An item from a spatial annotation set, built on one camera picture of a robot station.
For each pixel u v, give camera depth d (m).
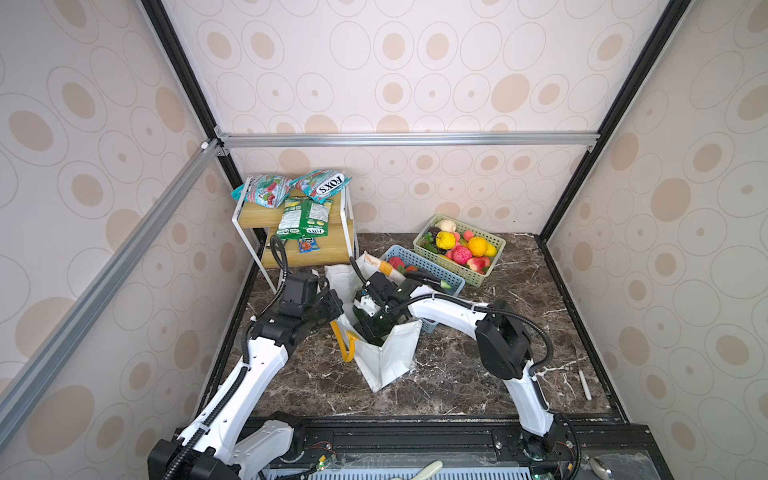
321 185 0.80
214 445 0.39
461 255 1.05
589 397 0.81
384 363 0.83
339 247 0.88
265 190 0.81
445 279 1.01
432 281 1.00
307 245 0.95
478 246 1.04
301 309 0.57
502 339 0.53
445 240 1.06
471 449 0.74
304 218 0.75
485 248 1.06
